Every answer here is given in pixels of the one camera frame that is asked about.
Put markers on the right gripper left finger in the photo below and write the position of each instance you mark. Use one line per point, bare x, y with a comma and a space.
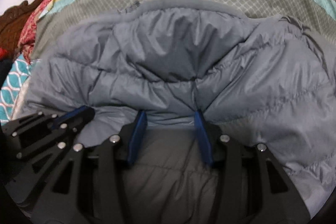
87, 185

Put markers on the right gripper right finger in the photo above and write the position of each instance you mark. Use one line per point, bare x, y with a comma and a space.
252, 185

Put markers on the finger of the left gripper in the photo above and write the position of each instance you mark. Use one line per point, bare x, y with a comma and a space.
74, 120

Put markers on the grey puffer jacket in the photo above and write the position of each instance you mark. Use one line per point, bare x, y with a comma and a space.
268, 80

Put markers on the teal wave pattern pillow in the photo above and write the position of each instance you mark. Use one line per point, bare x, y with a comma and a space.
18, 74

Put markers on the black pillow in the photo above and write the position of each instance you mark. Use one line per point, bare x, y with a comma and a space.
5, 67

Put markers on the red floral quilt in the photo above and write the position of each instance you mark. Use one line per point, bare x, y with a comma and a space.
27, 38

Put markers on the red pillow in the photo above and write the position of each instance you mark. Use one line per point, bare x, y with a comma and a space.
4, 54

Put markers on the carved wooden headboard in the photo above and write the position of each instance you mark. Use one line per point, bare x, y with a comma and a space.
12, 23

